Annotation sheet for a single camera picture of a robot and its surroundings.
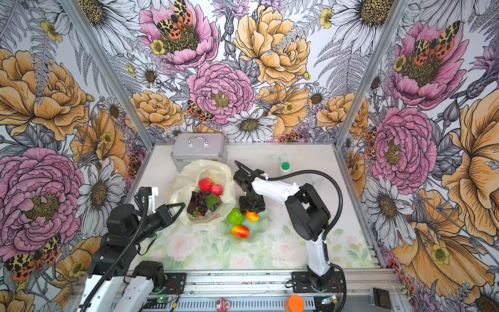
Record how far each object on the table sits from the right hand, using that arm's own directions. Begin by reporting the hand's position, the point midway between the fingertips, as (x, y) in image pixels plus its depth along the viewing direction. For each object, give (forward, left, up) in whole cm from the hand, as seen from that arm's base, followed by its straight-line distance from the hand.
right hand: (251, 216), depth 88 cm
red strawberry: (+16, +22, +2) cm, 28 cm away
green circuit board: (-31, -29, -4) cm, 42 cm away
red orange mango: (0, 0, 0) cm, 0 cm away
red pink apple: (+14, +17, +1) cm, 22 cm away
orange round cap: (-32, -14, +7) cm, 36 cm away
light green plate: (-4, -2, -3) cm, 6 cm away
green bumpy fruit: (-1, +7, +2) cm, 7 cm away
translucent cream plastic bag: (+7, +26, +16) cm, 31 cm away
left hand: (-6, +23, +18) cm, 30 cm away
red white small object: (-32, +10, +1) cm, 33 cm away
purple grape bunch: (+6, +23, +3) cm, 24 cm away
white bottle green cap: (+24, -17, +5) cm, 30 cm away
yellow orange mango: (-6, +5, 0) cm, 8 cm away
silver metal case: (+33, +32, +12) cm, 47 cm away
